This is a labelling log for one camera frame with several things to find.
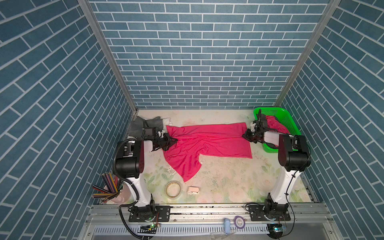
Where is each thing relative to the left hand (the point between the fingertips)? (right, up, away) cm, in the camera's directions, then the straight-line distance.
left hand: (177, 138), depth 96 cm
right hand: (+45, +3, +9) cm, 46 cm away
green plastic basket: (+77, +14, +13) cm, 79 cm away
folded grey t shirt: (-30, +8, +9) cm, 32 cm away
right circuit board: (+51, -41, -25) cm, 70 cm away
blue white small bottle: (+27, -37, -28) cm, 54 cm away
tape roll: (0, -27, -14) cm, 30 cm away
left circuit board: (-11, -41, -24) cm, 49 cm away
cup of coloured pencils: (-28, -24, -22) cm, 43 cm away
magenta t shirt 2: (+66, +10, +7) cm, 67 cm away
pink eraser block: (+11, -26, -16) cm, 32 cm away
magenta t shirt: (+36, -2, +10) cm, 37 cm away
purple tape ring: (+32, -37, -24) cm, 54 cm away
